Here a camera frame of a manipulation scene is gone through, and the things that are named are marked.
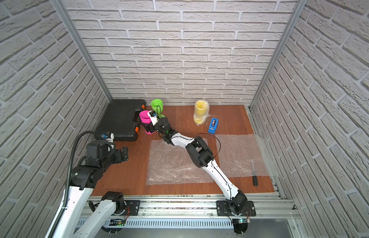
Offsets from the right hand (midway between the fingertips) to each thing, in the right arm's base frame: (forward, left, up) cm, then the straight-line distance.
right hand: (148, 118), depth 98 cm
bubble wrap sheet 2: (-23, -57, -11) cm, 63 cm away
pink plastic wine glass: (-5, -1, +6) cm, 8 cm away
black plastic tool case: (+5, +19, -4) cm, 21 cm away
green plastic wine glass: (+10, -6, +3) cm, 12 cm away
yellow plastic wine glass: (+5, -37, +3) cm, 38 cm away
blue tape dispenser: (-3, -45, -7) cm, 46 cm away
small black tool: (-40, -64, -11) cm, 76 cm away
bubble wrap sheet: (-28, -13, -11) cm, 33 cm away
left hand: (-27, +8, +11) cm, 30 cm away
